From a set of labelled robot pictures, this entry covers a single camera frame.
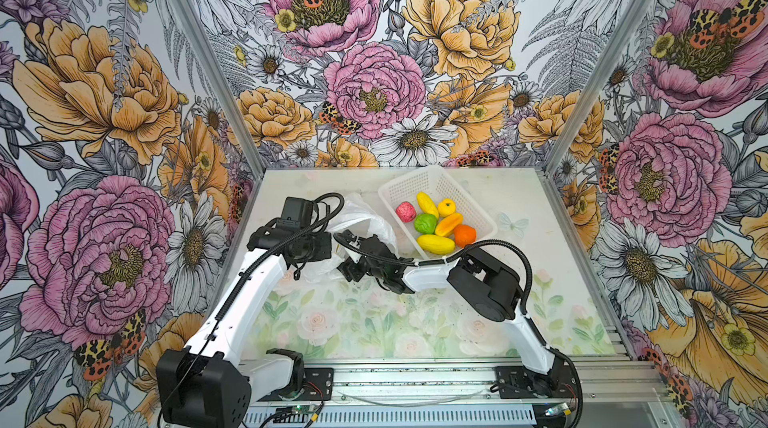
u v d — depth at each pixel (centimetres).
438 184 112
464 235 96
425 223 97
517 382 74
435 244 96
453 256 59
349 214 79
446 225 100
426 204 106
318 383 74
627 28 83
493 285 56
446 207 104
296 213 62
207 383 38
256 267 49
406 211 102
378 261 75
